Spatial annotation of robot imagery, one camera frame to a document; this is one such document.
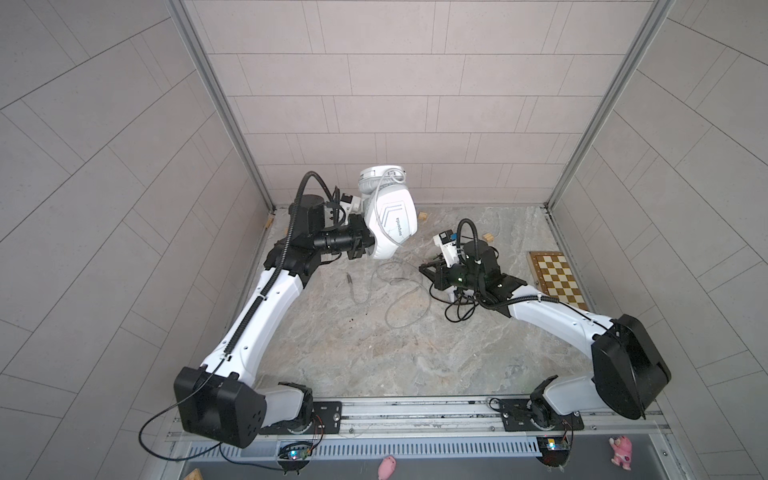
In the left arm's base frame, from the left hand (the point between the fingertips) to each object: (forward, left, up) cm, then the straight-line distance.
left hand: (395, 234), depth 64 cm
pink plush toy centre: (-39, +2, -32) cm, 51 cm away
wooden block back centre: (+36, -10, -34) cm, 50 cm away
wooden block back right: (+26, -33, -34) cm, 54 cm away
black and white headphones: (-2, -20, -31) cm, 37 cm away
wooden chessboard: (+9, -49, -32) cm, 59 cm away
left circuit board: (-37, +22, -30) cm, 52 cm away
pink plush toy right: (-36, -51, -31) cm, 69 cm away
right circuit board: (-36, -37, -34) cm, 62 cm away
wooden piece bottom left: (-41, +43, -32) cm, 67 cm away
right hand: (+2, -7, -19) cm, 20 cm away
